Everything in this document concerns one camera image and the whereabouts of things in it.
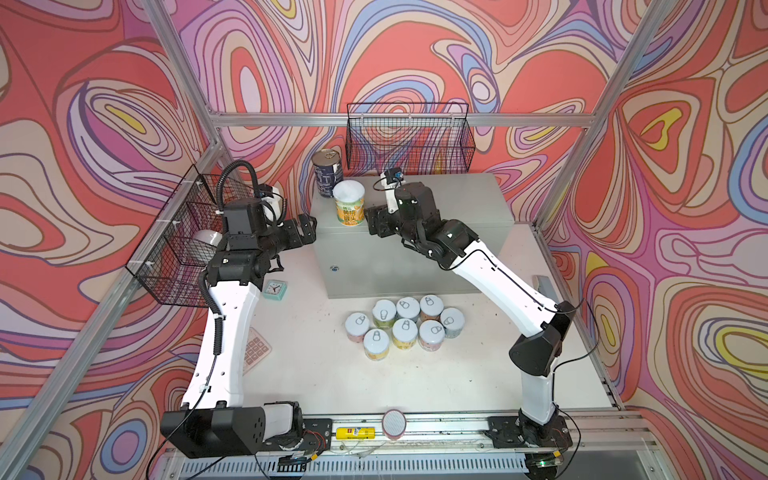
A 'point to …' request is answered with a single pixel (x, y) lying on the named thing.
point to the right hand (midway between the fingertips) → (381, 214)
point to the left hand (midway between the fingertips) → (302, 220)
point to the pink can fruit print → (431, 335)
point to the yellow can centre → (404, 333)
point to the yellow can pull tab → (376, 344)
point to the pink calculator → (257, 348)
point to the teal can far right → (453, 321)
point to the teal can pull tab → (408, 307)
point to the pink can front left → (356, 324)
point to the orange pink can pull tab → (432, 305)
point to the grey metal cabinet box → (348, 264)
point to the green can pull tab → (383, 313)
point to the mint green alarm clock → (275, 289)
